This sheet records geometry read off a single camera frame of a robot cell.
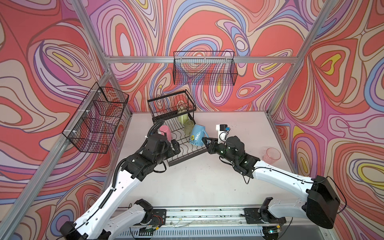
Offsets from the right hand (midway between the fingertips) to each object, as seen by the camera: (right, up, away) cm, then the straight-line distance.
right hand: (201, 142), depth 75 cm
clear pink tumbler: (+45, -10, +18) cm, 50 cm away
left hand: (-14, -1, -3) cm, 15 cm away
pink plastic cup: (-22, +7, +18) cm, 30 cm away
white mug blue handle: (-2, +5, 0) cm, 5 cm away
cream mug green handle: (-12, +13, +30) cm, 35 cm away
